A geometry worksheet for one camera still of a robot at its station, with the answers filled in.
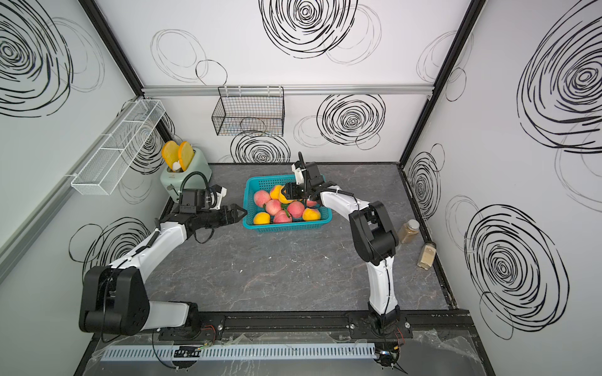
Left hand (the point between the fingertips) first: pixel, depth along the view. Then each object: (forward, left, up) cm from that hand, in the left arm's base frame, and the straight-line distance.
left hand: (238, 214), depth 86 cm
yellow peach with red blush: (+9, -16, -2) cm, 18 cm away
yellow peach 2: (+3, -8, -7) cm, 11 cm away
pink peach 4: (+4, -16, -7) cm, 18 cm away
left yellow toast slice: (+23, +31, +9) cm, 40 cm away
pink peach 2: (+8, -12, -6) cm, 16 cm away
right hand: (+13, -18, -1) cm, 22 cm away
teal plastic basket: (+7, -2, -6) cm, 10 cm away
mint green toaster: (+1, +9, +20) cm, 22 cm away
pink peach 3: (+7, -21, -6) cm, 23 cm away
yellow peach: (+15, -12, -5) cm, 20 cm away
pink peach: (+12, -6, -6) cm, 15 cm away
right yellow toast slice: (+25, +26, +7) cm, 36 cm away
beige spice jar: (-11, -71, -8) cm, 72 cm away
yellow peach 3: (+5, -27, -6) cm, 28 cm away
